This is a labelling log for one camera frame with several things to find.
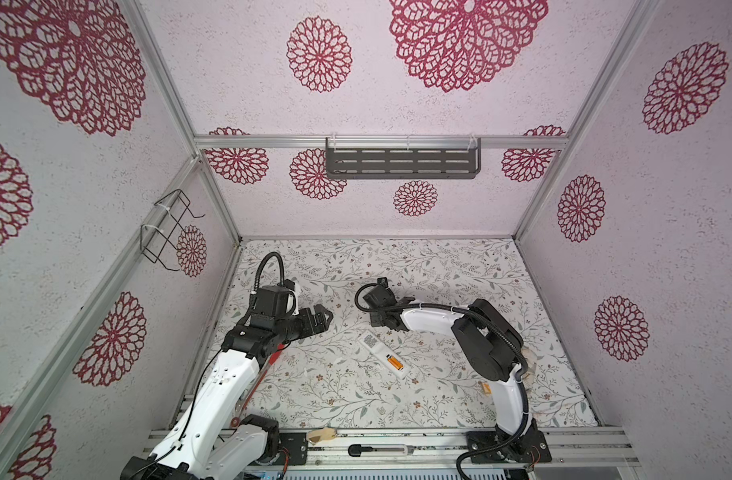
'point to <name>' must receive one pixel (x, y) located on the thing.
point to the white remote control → (380, 350)
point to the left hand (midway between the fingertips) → (319, 324)
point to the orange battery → (398, 365)
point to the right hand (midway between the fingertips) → (379, 309)
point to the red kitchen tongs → (255, 386)
